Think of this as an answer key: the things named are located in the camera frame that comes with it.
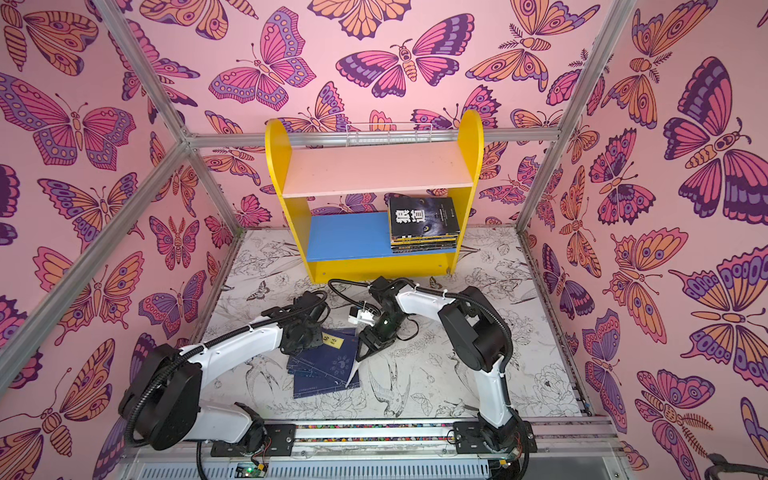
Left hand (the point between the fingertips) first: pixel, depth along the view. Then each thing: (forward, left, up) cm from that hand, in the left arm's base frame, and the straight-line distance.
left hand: (317, 338), depth 88 cm
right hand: (-5, -14, +2) cm, 15 cm away
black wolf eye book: (+31, -32, +20) cm, 49 cm away
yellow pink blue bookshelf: (+52, -2, +10) cm, 53 cm away
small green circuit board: (-31, +13, -5) cm, 34 cm away
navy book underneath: (-12, +1, -1) cm, 12 cm away
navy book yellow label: (-6, -6, +1) cm, 9 cm away
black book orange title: (+25, -31, +12) cm, 42 cm away
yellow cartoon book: (+25, -32, +15) cm, 44 cm away
